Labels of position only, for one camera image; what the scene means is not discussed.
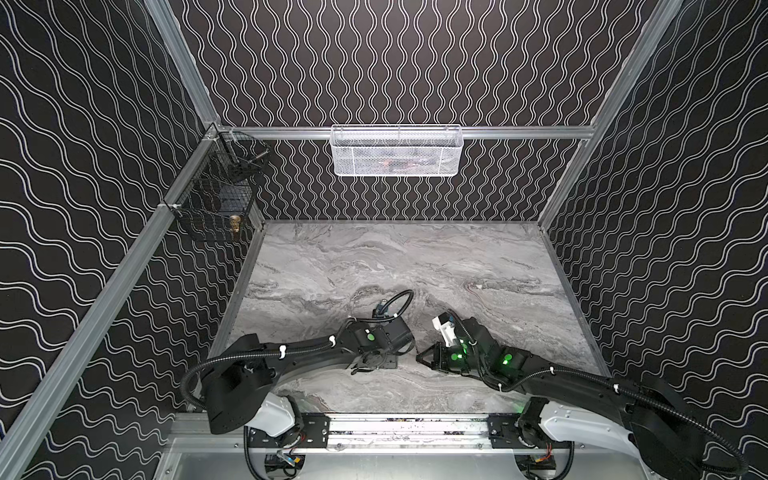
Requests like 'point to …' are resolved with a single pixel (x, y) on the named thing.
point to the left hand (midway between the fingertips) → (395, 362)
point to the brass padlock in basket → (235, 221)
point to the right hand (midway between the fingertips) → (417, 360)
